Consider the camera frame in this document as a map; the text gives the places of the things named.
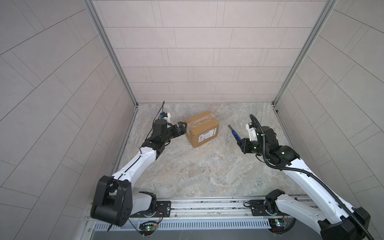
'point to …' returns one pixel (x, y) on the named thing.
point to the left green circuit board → (147, 226)
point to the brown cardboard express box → (202, 128)
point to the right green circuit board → (277, 225)
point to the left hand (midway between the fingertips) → (184, 123)
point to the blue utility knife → (235, 135)
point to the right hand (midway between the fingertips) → (236, 143)
